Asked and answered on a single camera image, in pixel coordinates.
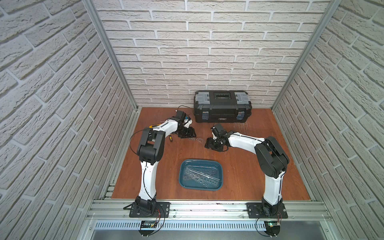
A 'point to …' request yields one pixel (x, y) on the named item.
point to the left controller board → (147, 224)
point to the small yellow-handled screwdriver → (170, 138)
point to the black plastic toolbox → (222, 106)
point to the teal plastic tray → (211, 167)
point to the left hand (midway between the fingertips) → (195, 134)
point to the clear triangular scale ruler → (202, 174)
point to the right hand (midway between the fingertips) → (209, 146)
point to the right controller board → (272, 228)
